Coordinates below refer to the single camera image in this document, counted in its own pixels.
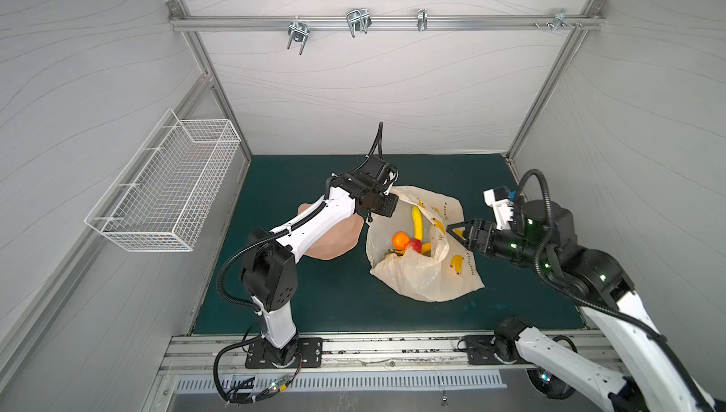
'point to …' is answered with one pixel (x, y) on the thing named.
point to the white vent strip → (270, 384)
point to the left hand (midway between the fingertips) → (395, 202)
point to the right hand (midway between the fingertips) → (456, 223)
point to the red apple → (417, 245)
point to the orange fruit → (400, 240)
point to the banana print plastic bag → (412, 250)
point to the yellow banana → (417, 218)
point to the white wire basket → (164, 194)
